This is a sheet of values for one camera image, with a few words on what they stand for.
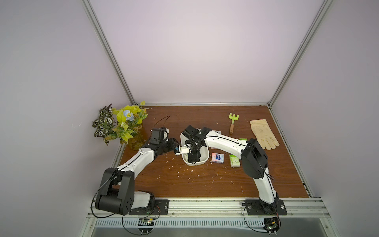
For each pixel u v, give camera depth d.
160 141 0.70
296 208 0.74
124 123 0.81
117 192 0.42
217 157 0.88
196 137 0.65
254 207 0.73
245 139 0.56
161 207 0.73
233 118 1.10
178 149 0.76
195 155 0.76
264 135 1.01
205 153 0.92
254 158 0.51
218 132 1.00
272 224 0.70
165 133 0.74
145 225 0.72
